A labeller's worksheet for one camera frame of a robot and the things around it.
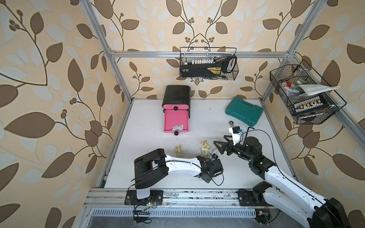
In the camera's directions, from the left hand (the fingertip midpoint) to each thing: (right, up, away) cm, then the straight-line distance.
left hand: (207, 175), depth 81 cm
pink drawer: (-20, +33, +18) cm, 43 cm away
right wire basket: (+47, +57, +2) cm, 74 cm away
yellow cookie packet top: (0, +15, +12) cm, 19 cm away
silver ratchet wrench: (+21, +28, +24) cm, 42 cm away
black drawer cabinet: (-19, +50, +26) cm, 60 cm away
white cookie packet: (-18, +27, +15) cm, 35 cm away
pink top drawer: (-17, +41, +17) cm, 47 cm away
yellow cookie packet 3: (+4, +20, -11) cm, 23 cm away
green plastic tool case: (+33, +37, +26) cm, 56 cm away
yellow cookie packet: (-17, +12, +9) cm, 23 cm away
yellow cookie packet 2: (-1, +11, +7) cm, 13 cm away
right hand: (+6, +22, -2) cm, 23 cm away
